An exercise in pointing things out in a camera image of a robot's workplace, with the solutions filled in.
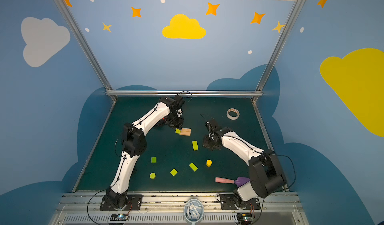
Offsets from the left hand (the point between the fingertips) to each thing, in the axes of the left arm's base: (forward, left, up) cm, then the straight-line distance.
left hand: (181, 127), depth 93 cm
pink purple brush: (-30, -33, -7) cm, 45 cm away
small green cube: (-18, +16, -9) cm, 26 cm away
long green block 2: (-8, -9, -9) cm, 15 cm away
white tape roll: (+20, -38, -9) cm, 44 cm away
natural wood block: (+3, -2, -7) cm, 8 cm away
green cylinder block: (-27, +15, -8) cm, 32 cm away
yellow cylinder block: (-20, -17, -7) cm, 27 cm away
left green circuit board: (-46, +27, -9) cm, 54 cm away
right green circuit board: (-46, -33, -9) cm, 57 cm away
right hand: (-10, -16, -2) cm, 19 cm away
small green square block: (-25, +3, -8) cm, 26 cm away
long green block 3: (-21, -8, -8) cm, 24 cm away
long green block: (-2, +2, -1) cm, 3 cm away
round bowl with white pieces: (-43, -8, -8) cm, 45 cm away
